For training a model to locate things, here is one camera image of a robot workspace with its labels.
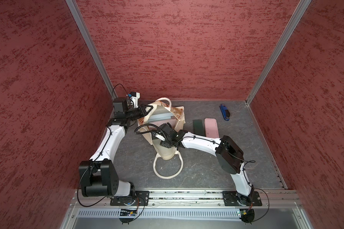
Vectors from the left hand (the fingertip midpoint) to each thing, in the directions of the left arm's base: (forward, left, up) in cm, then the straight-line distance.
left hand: (152, 109), depth 80 cm
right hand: (-7, -8, -21) cm, 23 cm away
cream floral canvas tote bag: (+10, -3, -15) cm, 18 cm away
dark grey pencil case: (+6, -3, -14) cm, 16 cm away
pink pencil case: (+3, -40, -25) cm, 47 cm away
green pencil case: (+6, -31, -27) cm, 41 cm away
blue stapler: (+18, -53, -24) cm, 61 cm away
